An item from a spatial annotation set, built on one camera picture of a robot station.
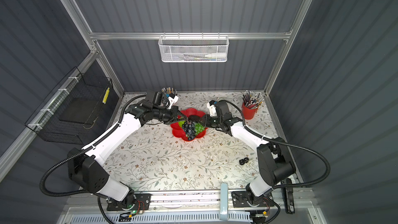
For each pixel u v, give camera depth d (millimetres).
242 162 844
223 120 686
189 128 793
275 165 452
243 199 739
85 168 418
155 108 639
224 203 710
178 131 991
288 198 713
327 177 417
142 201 725
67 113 696
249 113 1045
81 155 414
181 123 887
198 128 928
